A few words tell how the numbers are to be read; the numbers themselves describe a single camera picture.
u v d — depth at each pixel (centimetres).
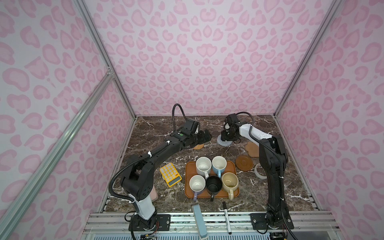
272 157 57
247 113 89
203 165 90
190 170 90
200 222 71
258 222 74
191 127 68
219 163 90
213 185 84
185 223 75
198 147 101
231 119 85
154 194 80
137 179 46
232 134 85
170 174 88
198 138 79
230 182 85
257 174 88
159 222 73
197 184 85
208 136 79
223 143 103
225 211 76
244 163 93
